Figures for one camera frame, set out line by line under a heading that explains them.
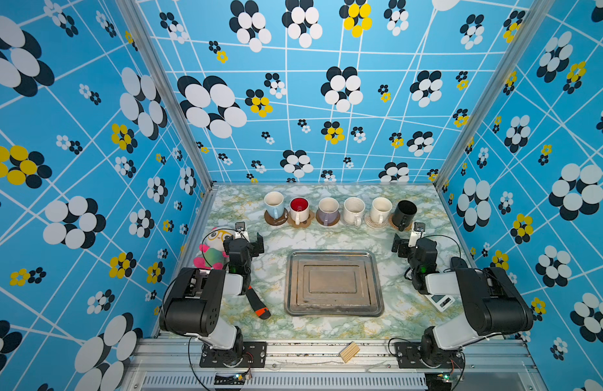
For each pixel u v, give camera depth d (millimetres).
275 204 994
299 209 1046
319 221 1050
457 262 909
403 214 973
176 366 724
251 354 733
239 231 784
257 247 884
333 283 902
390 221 1050
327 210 1050
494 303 453
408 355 733
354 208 1042
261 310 808
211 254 908
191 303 456
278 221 1048
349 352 736
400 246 854
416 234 810
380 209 992
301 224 1042
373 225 1046
